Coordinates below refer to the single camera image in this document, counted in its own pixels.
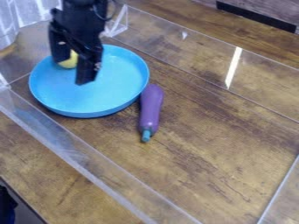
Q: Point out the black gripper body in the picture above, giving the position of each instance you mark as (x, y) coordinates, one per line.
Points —
(80, 21)

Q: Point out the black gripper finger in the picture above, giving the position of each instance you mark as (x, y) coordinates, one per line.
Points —
(88, 66)
(60, 50)

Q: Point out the yellow lemon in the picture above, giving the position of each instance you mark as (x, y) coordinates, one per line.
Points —
(70, 62)

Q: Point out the blue round tray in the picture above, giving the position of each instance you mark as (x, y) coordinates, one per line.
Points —
(120, 82)

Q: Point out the white brick pattern curtain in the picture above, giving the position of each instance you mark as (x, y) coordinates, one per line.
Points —
(18, 13)

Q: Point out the purple toy eggplant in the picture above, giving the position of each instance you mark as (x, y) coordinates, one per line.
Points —
(150, 103)

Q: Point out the clear acrylic enclosure wall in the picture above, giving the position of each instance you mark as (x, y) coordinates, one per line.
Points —
(220, 164)

